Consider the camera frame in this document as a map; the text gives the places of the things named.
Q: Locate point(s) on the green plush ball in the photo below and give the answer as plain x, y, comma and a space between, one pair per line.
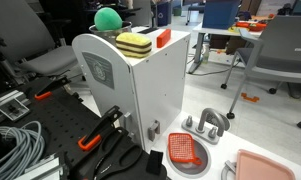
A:
107, 19

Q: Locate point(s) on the white toy kitchen cabinet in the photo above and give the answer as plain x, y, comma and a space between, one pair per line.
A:
156, 83

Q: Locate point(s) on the gray toy faucet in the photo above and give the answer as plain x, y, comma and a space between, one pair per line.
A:
208, 115

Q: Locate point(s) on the silver metal pot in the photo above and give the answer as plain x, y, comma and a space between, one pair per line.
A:
105, 36

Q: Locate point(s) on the white toy kitchen counter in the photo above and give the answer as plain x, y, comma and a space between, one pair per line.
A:
230, 146

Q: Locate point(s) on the orange toy tray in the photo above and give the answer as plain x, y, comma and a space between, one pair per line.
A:
251, 25

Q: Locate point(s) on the gray cabinet door latch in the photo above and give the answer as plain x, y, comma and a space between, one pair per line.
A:
153, 130

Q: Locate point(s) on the orange rectangular block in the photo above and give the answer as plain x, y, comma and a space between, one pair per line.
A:
163, 37

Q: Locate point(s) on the orange mesh pad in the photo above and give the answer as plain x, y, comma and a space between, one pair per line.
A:
181, 147

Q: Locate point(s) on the clear spray bottle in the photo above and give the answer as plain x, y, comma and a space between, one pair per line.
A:
206, 55

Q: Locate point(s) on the black scissors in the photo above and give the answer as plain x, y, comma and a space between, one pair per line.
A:
128, 160

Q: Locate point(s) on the blue recycling bin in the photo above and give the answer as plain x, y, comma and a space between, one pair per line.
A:
163, 13

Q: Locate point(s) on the white office table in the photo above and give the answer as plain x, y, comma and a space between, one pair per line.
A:
203, 31

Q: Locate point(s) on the black perforated breadboard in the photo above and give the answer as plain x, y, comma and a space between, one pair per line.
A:
56, 123

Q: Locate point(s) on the blue storage bin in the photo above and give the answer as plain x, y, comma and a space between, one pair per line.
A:
220, 13

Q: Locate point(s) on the gray padded office chair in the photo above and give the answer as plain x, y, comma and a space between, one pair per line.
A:
46, 60

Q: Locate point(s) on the pink plastic tray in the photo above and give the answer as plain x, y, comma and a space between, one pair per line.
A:
260, 168

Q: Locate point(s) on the gray plastic rolling chair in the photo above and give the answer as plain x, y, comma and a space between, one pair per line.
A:
283, 56

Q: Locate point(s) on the aluminum extrusion rail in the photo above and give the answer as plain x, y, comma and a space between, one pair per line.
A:
40, 170
3, 101

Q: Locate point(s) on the silver bracket plate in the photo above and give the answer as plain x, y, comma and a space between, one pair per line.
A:
13, 109

